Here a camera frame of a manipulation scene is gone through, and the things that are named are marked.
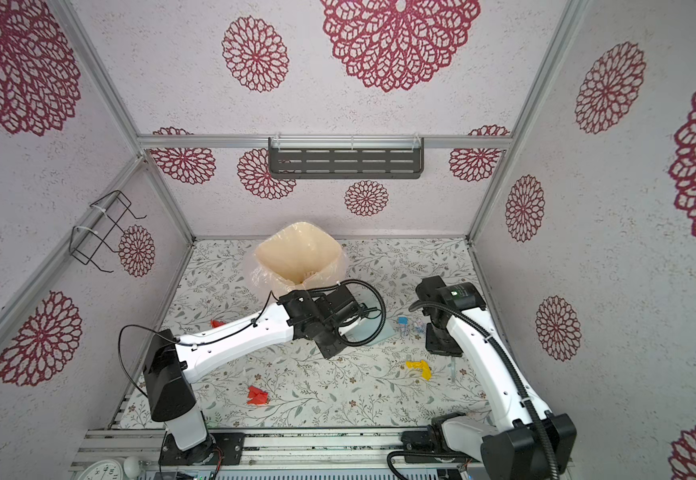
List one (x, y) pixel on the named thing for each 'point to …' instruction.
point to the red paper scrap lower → (259, 397)
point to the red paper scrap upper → (215, 323)
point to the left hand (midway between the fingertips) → (333, 343)
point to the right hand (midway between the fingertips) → (450, 346)
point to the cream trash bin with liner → (296, 258)
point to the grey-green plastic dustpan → (368, 327)
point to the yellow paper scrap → (423, 365)
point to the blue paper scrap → (403, 320)
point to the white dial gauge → (106, 469)
